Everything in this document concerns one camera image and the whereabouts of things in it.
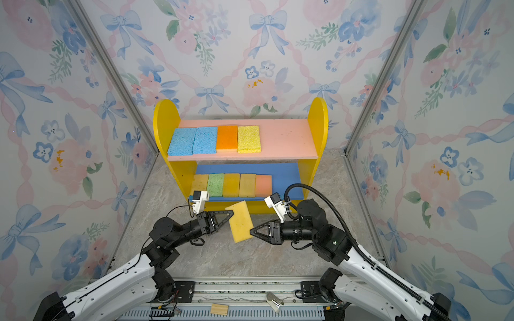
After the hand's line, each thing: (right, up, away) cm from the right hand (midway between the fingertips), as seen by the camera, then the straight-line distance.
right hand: (251, 233), depth 61 cm
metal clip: (+8, -28, +10) cm, 30 cm away
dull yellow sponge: (-23, +13, +25) cm, 37 cm away
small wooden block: (-12, -30, +10) cm, 34 cm away
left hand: (-6, +5, +1) cm, 8 cm away
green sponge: (-17, +13, +25) cm, 33 cm away
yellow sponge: (-3, +3, +1) cm, 5 cm away
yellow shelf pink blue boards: (-13, +25, +56) cm, 63 cm away
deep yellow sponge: (-10, +13, +27) cm, 31 cm away
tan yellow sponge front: (-3, +13, +25) cm, 28 cm away
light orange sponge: (+4, +12, +24) cm, 28 cm away
